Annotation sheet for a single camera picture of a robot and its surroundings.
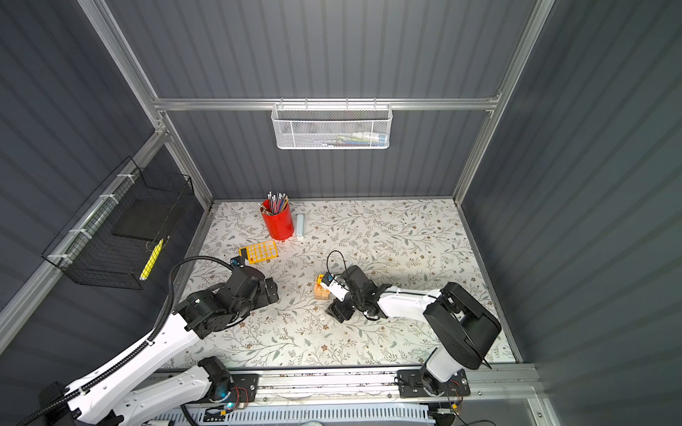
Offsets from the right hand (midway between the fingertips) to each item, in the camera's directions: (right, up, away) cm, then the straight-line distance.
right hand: (337, 303), depth 88 cm
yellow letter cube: (-6, +8, 0) cm, 10 cm away
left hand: (-20, +7, -11) cm, 24 cm away
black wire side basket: (-61, +22, -16) cm, 67 cm away
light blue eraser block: (-16, +26, +20) cm, 37 cm away
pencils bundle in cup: (-25, +35, +14) cm, 45 cm away
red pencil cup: (-22, +27, +14) cm, 38 cm away
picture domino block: (-5, +3, +1) cm, 6 cm away
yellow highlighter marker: (-48, +17, -20) cm, 54 cm away
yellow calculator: (-31, +16, +14) cm, 37 cm away
